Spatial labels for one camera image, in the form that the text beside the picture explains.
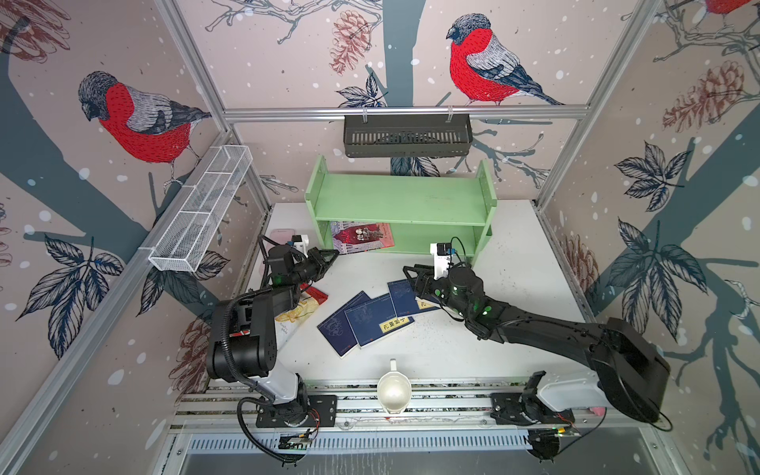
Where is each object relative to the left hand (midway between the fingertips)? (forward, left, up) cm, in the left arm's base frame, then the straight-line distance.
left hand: (342, 247), depth 89 cm
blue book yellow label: (-17, -10, -14) cm, 24 cm away
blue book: (-9, -19, -13) cm, 25 cm away
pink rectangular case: (+17, +27, -16) cm, 36 cm away
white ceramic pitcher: (-36, -16, -14) cm, 42 cm away
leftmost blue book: (-20, +2, -15) cm, 25 cm away
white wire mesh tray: (+2, +37, +15) cm, 40 cm away
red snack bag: (-20, +15, -11) cm, 27 cm away
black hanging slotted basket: (+40, -21, +14) cm, 47 cm away
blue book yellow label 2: (-12, -26, -14) cm, 32 cm away
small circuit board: (-48, +9, -17) cm, 52 cm away
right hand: (-9, -20, +5) cm, 23 cm away
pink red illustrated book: (+6, -4, -2) cm, 8 cm away
